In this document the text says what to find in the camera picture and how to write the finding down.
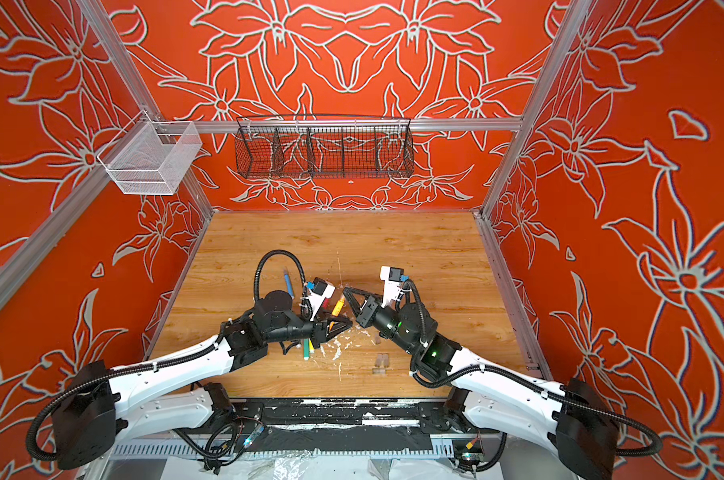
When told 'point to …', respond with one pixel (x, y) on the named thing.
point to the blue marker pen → (288, 282)
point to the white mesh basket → (151, 157)
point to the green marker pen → (306, 349)
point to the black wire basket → (324, 147)
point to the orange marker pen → (339, 306)
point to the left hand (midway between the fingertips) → (349, 320)
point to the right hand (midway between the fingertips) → (338, 295)
